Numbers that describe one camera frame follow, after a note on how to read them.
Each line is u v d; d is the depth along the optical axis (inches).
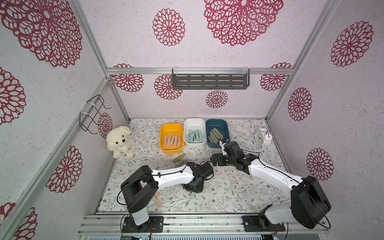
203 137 42.6
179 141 41.7
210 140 41.7
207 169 26.9
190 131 44.4
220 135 42.9
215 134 43.4
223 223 29.8
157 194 32.8
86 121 29.0
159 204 31.6
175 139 41.9
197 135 43.0
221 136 42.8
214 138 42.0
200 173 24.5
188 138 42.6
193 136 42.8
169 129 44.2
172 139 41.8
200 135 43.0
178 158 38.4
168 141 41.7
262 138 38.8
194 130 44.1
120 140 34.0
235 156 26.0
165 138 42.2
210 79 36.5
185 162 38.3
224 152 30.1
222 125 44.8
